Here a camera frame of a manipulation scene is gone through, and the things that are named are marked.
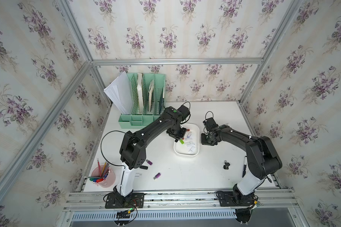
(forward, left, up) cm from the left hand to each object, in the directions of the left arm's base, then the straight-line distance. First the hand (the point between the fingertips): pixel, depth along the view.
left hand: (181, 138), depth 84 cm
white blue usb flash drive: (+9, -7, -10) cm, 16 cm away
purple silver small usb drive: (-9, +20, -12) cm, 25 cm away
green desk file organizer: (+18, +29, -6) cm, 35 cm away
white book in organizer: (+31, +27, +14) cm, 43 cm away
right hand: (+3, -17, -9) cm, 19 cm away
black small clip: (-13, -28, -9) cm, 32 cm away
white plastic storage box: (-2, -1, -11) cm, 11 cm away
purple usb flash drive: (-18, +14, -12) cm, 25 cm away
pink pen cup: (-21, +40, -9) cm, 46 cm away
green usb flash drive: (+4, -2, -11) cm, 12 cm away
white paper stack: (+31, +42, +10) cm, 53 cm away
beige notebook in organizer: (+33, +21, +9) cm, 40 cm away
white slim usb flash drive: (-2, -7, -11) cm, 13 cm away
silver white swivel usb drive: (-17, +25, -12) cm, 33 cm away
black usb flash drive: (-12, +23, -13) cm, 29 cm away
